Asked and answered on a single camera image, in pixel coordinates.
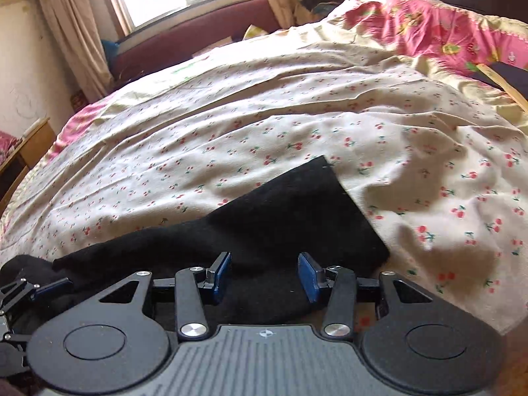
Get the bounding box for black pants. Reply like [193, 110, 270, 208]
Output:
[1, 157, 389, 326]

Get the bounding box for wooden tv cabinet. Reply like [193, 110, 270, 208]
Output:
[1, 117, 56, 213]

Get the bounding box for cherry print bed sheet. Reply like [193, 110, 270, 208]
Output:
[1, 21, 527, 331]

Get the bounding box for maroon padded window bench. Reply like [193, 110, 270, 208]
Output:
[111, 0, 280, 88]

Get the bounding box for pink floral quilt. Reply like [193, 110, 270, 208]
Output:
[326, 0, 527, 75]

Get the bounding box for left beige curtain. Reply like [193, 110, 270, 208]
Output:
[39, 0, 114, 103]

